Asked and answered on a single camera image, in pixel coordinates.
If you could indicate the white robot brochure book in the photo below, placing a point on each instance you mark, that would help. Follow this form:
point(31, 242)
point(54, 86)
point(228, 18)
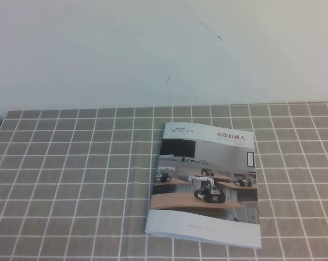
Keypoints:
point(205, 186)

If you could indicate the grey checked tablecloth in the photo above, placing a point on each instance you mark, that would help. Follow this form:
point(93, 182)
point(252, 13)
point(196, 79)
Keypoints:
point(75, 184)

